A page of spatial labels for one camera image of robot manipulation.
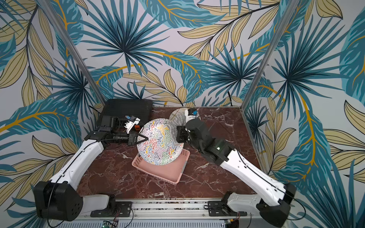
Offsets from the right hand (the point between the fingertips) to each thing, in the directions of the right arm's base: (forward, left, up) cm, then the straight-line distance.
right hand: (177, 127), depth 66 cm
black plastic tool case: (+40, +29, -27) cm, 56 cm away
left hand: (-1, +16, -10) cm, 19 cm away
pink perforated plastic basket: (-11, +5, -29) cm, 31 cm away
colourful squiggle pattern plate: (-3, +10, -15) cm, 18 cm away
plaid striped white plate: (+40, +2, -32) cm, 51 cm away
